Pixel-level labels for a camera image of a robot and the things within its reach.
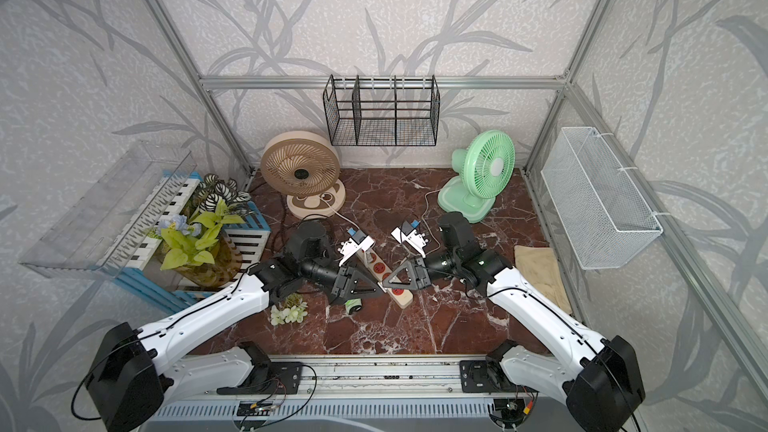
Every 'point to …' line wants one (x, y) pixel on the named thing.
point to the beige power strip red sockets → (379, 271)
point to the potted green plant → (192, 244)
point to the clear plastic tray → (96, 237)
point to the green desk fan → (484, 171)
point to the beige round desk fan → (304, 165)
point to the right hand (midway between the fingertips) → (387, 286)
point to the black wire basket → (382, 111)
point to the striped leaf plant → (213, 190)
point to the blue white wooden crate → (141, 275)
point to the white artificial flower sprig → (293, 309)
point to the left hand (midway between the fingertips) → (375, 293)
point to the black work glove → (353, 305)
